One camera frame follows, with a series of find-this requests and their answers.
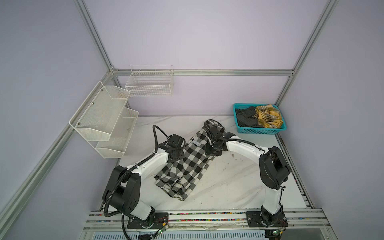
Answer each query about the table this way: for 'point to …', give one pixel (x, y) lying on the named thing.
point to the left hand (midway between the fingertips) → (179, 156)
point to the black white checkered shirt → (180, 179)
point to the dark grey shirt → (245, 117)
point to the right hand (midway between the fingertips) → (206, 152)
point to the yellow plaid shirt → (269, 116)
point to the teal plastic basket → (255, 130)
